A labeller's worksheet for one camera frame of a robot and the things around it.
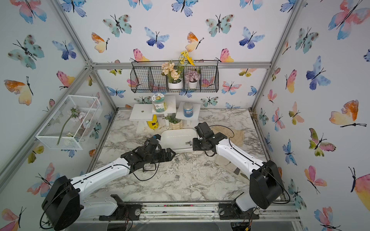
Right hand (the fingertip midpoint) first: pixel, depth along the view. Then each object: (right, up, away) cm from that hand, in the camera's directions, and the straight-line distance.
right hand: (196, 143), depth 84 cm
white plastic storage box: (-13, +1, +14) cm, 19 cm away
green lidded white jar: (-21, +22, 0) cm, 30 cm away
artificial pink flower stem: (-62, +16, -10) cm, 65 cm away
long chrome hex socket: (-6, -10, +9) cm, 15 cm away
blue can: (-5, +20, +6) cm, 21 cm away
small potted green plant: (-14, +11, +14) cm, 23 cm away
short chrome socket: (-4, -2, +15) cm, 15 cm away
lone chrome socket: (-11, -20, +1) cm, 23 cm away
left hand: (-13, -6, -2) cm, 15 cm away
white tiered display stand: (-36, +18, +14) cm, 43 cm away
